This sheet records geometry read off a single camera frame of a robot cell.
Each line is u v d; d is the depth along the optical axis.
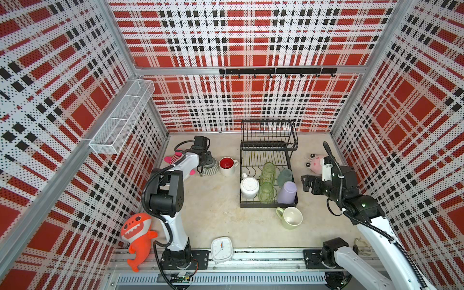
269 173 0.85
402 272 0.39
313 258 0.73
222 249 0.74
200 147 0.79
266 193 0.84
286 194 0.82
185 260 0.66
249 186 0.84
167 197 0.51
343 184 0.51
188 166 0.65
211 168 0.96
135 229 0.74
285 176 0.94
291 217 0.85
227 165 1.01
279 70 0.88
